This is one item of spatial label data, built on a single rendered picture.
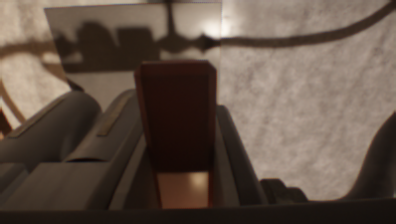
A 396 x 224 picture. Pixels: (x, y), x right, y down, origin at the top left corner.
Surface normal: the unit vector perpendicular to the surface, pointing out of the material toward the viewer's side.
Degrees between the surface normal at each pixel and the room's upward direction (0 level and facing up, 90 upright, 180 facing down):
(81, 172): 90
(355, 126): 0
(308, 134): 0
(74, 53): 0
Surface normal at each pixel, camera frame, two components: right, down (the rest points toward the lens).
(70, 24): 0.03, 0.49
